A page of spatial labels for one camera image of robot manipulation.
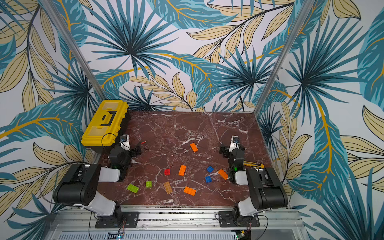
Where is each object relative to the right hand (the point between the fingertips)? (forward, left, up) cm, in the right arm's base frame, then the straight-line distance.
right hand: (232, 142), depth 91 cm
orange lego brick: (+4, +23, -10) cm, 26 cm away
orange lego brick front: (-25, +26, -9) cm, 38 cm away
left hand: (+2, +62, -1) cm, 62 cm away
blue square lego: (-13, +14, -9) cm, 21 cm away
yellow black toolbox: (+8, +75, +9) cm, 76 cm away
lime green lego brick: (-23, +58, -9) cm, 62 cm away
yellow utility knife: (-11, -15, -10) cm, 21 cm away
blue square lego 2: (-19, +15, -9) cm, 26 cm away
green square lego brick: (-21, +49, -8) cm, 54 cm away
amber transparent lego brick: (-23, +38, -10) cm, 46 cm away
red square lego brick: (-14, +40, -8) cm, 43 cm away
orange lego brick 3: (-15, +6, -11) cm, 20 cm away
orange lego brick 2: (-13, +31, -10) cm, 35 cm away
